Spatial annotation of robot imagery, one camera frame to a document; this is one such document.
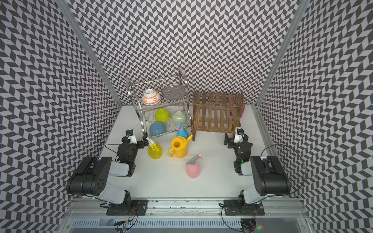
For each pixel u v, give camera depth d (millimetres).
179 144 846
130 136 751
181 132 890
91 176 452
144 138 830
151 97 788
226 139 812
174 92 818
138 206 738
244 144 768
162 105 863
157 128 983
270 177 451
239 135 757
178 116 989
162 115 1020
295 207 758
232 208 722
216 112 961
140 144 806
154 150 812
